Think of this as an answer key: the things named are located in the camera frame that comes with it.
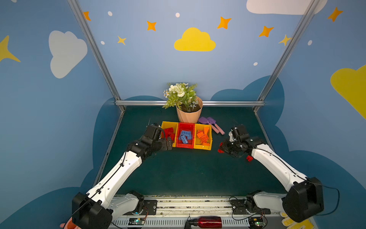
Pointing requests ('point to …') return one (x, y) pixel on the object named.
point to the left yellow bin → (167, 125)
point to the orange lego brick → (206, 144)
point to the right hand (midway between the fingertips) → (221, 146)
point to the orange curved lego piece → (206, 129)
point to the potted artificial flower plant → (188, 106)
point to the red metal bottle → (208, 222)
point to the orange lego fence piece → (206, 142)
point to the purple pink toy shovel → (204, 120)
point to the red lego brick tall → (249, 158)
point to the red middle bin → (187, 126)
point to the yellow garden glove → (290, 223)
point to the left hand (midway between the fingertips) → (167, 142)
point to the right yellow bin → (203, 137)
